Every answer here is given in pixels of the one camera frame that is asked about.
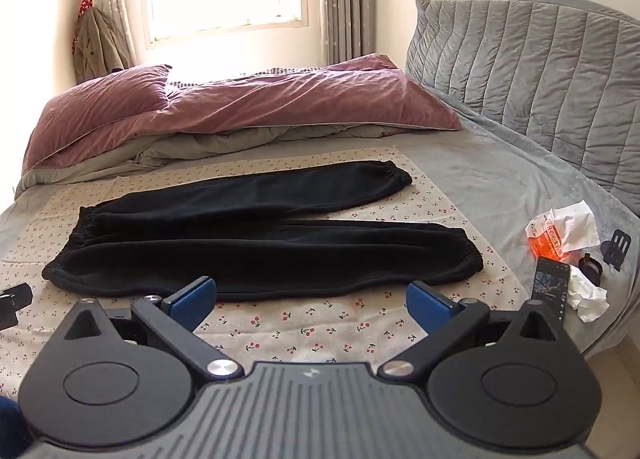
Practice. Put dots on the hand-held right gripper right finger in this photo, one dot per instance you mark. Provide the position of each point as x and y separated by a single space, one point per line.
429 301

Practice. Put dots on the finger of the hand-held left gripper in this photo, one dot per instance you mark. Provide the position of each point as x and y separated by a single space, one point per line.
14 304

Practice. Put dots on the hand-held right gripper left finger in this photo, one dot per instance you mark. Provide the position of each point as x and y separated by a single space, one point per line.
194 300

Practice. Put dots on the black pants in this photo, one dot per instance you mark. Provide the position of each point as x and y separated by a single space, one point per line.
260 244

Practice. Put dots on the cherry print bed mat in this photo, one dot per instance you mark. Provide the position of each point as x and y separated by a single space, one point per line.
320 324

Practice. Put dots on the dark blue cloth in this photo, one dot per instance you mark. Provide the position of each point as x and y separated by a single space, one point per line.
7 416

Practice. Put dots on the black smartphone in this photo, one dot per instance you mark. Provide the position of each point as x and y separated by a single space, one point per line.
550 291

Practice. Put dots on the orange tissue packet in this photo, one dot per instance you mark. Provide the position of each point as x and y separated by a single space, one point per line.
562 229

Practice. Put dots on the crumpled white tissue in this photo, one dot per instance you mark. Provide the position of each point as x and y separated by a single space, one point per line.
590 296

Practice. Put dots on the small black round cap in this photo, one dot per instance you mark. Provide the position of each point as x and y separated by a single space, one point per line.
591 266

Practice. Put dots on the black slotted plastic clip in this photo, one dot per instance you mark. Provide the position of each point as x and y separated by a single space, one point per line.
617 249

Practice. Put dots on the pink and grey duvet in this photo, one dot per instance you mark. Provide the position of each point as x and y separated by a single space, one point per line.
240 104

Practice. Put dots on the grey quilted headboard cover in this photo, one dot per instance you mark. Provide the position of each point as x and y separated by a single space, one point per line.
530 69

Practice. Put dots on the olive hanging jacket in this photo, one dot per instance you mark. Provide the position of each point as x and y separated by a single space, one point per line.
100 49

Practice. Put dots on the red polka dot garment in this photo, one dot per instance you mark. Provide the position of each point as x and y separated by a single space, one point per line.
85 4

